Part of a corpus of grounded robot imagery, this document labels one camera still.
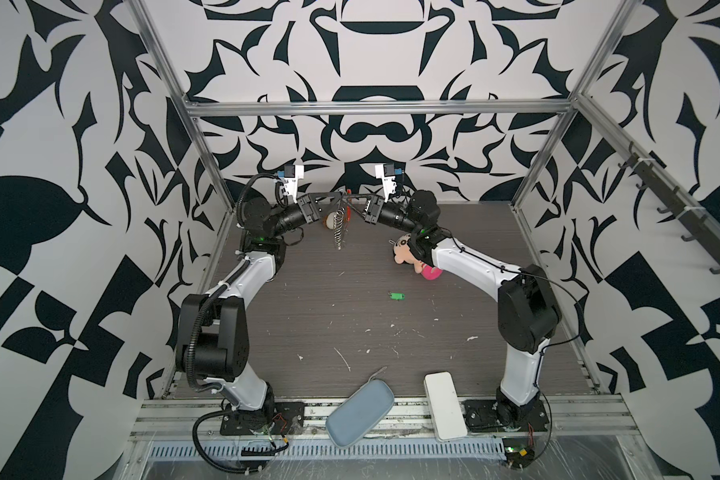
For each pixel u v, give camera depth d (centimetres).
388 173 70
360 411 74
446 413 70
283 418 73
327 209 72
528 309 50
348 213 73
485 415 74
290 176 69
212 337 45
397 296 95
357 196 71
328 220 122
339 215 73
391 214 70
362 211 71
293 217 69
